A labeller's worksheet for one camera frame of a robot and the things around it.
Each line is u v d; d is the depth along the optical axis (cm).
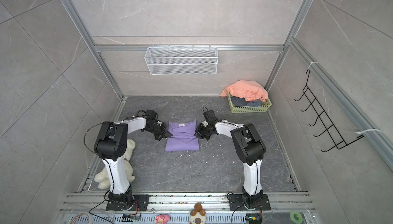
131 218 70
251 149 52
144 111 91
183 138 95
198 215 69
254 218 70
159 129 89
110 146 54
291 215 70
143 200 73
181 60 101
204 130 86
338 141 60
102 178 71
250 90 108
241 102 113
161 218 67
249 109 107
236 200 74
